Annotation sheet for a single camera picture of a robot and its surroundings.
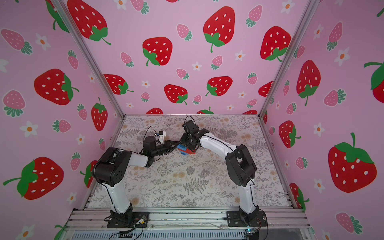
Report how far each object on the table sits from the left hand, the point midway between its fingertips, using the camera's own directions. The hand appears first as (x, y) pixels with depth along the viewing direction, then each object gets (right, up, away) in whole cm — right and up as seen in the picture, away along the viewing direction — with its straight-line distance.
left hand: (180, 144), depth 93 cm
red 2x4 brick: (+7, -5, +2) cm, 9 cm away
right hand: (+2, +2, -1) cm, 3 cm away
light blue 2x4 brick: (+1, -2, -1) cm, 2 cm away
